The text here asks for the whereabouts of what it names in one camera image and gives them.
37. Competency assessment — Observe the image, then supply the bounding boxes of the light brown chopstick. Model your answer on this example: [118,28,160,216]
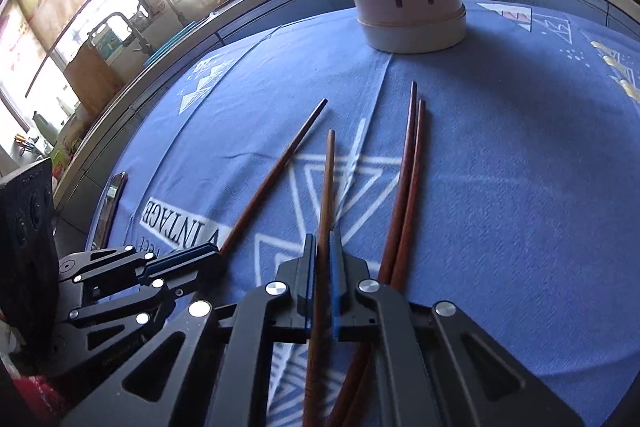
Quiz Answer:
[302,129,336,427]

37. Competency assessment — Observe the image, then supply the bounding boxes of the grey thermos bottle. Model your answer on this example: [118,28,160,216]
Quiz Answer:
[31,111,57,148]

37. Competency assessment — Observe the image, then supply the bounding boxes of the metal faucet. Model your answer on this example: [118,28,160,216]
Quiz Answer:
[89,13,151,58]
[134,0,183,32]

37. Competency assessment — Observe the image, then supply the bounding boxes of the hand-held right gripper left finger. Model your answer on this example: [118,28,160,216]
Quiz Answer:
[60,234,321,427]

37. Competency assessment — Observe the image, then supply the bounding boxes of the blue printed tablecloth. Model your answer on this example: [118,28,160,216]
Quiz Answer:
[85,0,640,427]

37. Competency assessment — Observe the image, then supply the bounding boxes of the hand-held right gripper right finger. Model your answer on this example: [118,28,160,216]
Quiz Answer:
[331,228,586,427]

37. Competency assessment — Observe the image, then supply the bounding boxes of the wooden cutting board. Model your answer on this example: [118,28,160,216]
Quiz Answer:
[64,42,126,118]

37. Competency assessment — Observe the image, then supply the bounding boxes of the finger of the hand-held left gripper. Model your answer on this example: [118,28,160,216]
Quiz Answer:
[59,243,221,289]
[67,259,222,348]

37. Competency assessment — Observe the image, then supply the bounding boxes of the dark red chopstick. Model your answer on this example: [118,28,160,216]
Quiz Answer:
[340,99,427,427]
[219,98,328,257]
[325,81,418,427]

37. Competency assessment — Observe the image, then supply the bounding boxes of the teal packet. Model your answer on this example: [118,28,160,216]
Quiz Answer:
[95,22,123,60]

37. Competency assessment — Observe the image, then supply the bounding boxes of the red cloth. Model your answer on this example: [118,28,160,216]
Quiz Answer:
[10,374,66,427]

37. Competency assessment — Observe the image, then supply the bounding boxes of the blue plastic basin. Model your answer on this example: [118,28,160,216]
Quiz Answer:
[142,19,211,65]

